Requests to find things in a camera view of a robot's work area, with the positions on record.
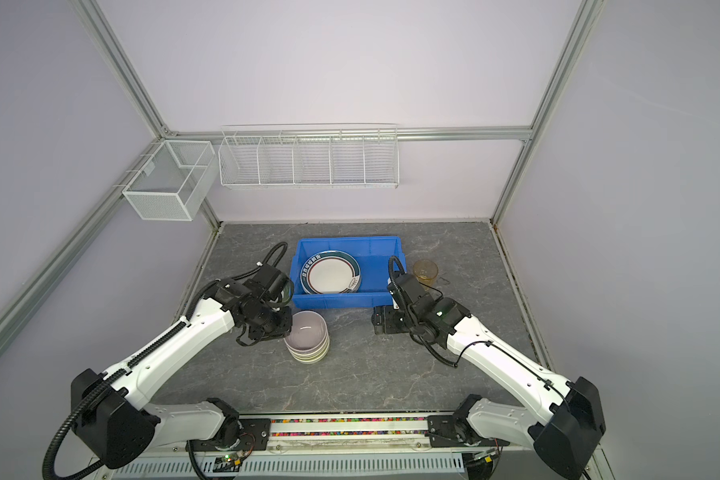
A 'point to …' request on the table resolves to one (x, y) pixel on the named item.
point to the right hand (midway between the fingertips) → (386, 319)
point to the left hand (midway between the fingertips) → (288, 336)
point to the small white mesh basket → (176, 181)
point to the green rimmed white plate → (330, 272)
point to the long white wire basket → (310, 156)
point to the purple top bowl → (309, 332)
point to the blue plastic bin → (371, 253)
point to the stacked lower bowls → (310, 357)
